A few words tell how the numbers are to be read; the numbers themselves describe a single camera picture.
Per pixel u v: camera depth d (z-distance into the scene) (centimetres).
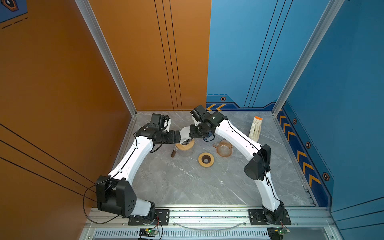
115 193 41
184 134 79
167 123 69
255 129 102
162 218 73
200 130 71
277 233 70
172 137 72
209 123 60
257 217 72
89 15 72
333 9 70
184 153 95
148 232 71
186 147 87
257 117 102
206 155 94
